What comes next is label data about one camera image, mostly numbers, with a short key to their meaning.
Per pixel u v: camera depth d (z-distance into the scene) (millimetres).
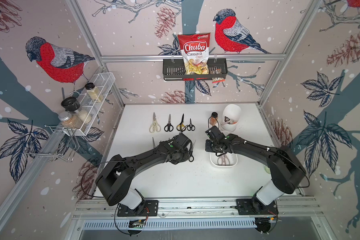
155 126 1070
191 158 848
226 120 1037
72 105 607
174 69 950
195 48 812
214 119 1027
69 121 598
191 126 1070
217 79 901
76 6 715
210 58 895
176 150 624
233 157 893
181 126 1065
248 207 723
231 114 1037
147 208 728
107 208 745
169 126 1070
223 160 901
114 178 454
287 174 449
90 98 763
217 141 695
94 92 737
